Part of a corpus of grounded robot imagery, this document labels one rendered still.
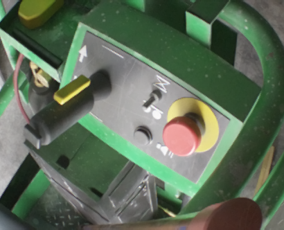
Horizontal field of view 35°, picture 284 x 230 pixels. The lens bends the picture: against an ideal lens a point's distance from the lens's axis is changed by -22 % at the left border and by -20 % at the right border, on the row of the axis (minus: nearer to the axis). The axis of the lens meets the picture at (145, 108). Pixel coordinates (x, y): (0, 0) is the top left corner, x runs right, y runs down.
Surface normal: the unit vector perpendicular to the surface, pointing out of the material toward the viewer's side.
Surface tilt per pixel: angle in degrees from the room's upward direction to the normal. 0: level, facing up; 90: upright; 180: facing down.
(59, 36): 0
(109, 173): 0
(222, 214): 16
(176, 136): 58
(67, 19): 0
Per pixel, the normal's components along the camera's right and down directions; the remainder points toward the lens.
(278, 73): -0.20, -0.43
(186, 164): -0.53, 0.41
